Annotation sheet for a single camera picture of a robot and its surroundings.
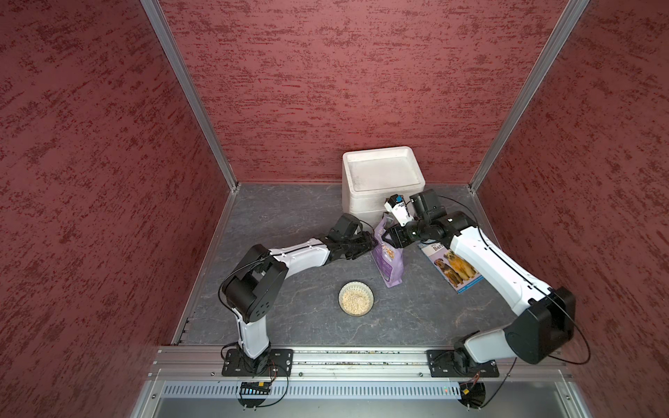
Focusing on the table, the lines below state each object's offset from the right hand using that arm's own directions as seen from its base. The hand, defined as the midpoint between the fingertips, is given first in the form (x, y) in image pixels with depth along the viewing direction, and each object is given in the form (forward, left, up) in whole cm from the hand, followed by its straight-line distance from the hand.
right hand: (388, 238), depth 80 cm
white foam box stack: (+23, +4, +6) cm, 24 cm away
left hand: (+2, +4, -9) cm, 10 cm away
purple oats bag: (-4, 0, -5) cm, 6 cm away
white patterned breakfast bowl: (-14, +11, -13) cm, 22 cm away
